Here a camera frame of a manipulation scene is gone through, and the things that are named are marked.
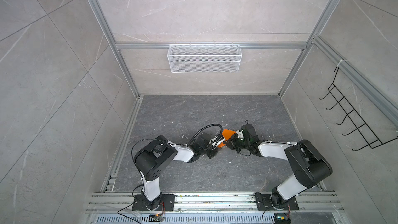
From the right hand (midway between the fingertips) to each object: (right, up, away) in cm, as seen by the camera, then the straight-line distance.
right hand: (222, 140), depth 90 cm
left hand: (-2, -1, +1) cm, 2 cm away
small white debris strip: (-24, +2, +7) cm, 26 cm away
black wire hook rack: (+55, +7, -31) cm, 63 cm away
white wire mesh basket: (-10, +52, +10) cm, 54 cm away
